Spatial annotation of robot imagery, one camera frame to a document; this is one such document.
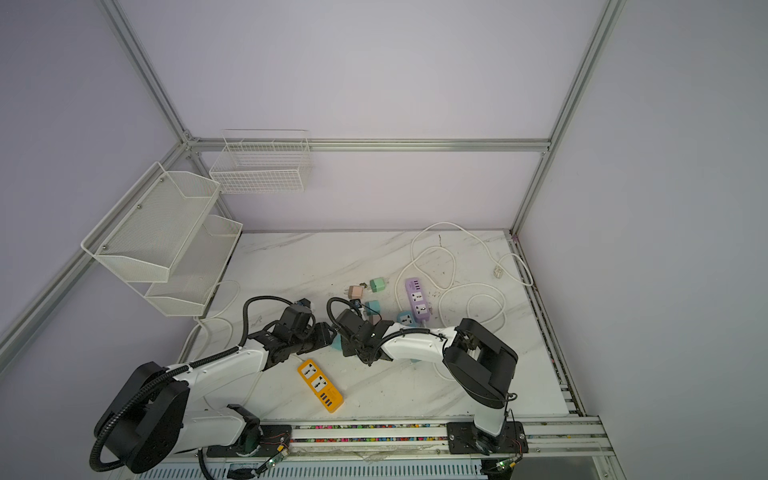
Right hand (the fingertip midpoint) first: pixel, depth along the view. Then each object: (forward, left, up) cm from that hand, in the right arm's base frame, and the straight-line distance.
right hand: (347, 340), depth 87 cm
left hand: (+1, +6, -1) cm, 6 cm away
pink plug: (+19, 0, -3) cm, 19 cm away
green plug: (+22, -8, -2) cm, 23 cm away
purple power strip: (+15, -22, -3) cm, 26 cm away
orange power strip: (-16, +3, -2) cm, 16 cm away
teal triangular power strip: (-1, +3, +1) cm, 3 cm away
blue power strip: (+8, -18, -2) cm, 20 cm away
